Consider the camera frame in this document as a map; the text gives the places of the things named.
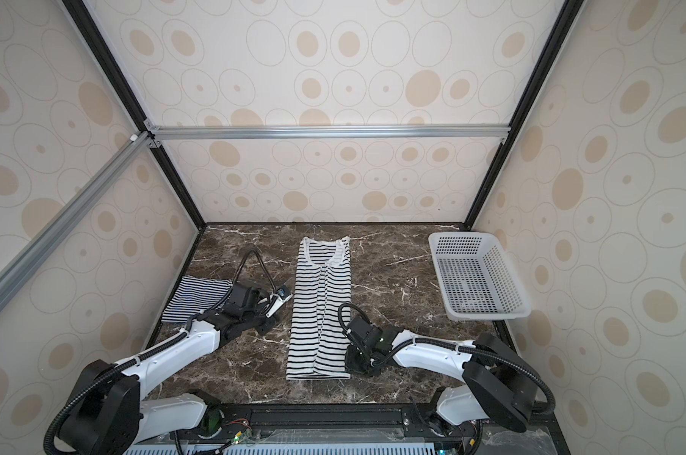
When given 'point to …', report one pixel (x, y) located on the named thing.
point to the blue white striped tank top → (194, 296)
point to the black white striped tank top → (321, 292)
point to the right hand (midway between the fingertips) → (353, 368)
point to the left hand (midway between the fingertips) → (283, 307)
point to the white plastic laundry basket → (475, 278)
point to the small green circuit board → (238, 436)
